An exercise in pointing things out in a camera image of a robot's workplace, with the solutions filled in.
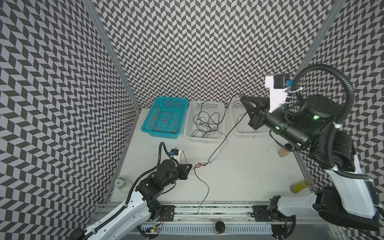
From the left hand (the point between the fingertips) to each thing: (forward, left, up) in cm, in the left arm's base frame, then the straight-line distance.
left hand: (193, 166), depth 75 cm
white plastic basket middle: (+48, +1, -6) cm, 49 cm away
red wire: (+43, +21, -12) cm, 49 cm away
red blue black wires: (-2, -4, +8) cm, 9 cm away
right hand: (+4, -18, +43) cm, 47 cm away
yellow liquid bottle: (-8, -54, -5) cm, 55 cm away
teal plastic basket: (+52, +15, -9) cm, 55 cm away
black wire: (+37, -8, -12) cm, 40 cm away
